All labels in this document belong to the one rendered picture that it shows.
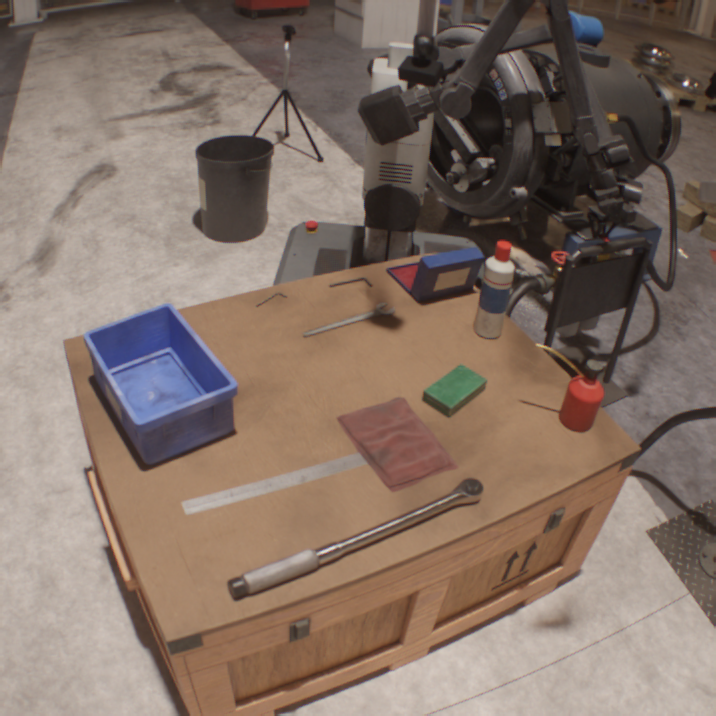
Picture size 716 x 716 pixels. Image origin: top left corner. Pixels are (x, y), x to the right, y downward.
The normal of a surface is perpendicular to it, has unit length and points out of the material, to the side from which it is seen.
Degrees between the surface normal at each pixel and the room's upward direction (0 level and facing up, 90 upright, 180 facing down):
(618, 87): 42
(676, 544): 0
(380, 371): 0
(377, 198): 90
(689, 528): 0
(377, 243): 90
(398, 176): 100
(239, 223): 93
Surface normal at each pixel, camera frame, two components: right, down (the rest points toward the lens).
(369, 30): 0.36, 0.62
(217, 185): -0.29, 0.64
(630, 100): 0.40, 0.02
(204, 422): 0.57, 0.55
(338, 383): 0.07, -0.77
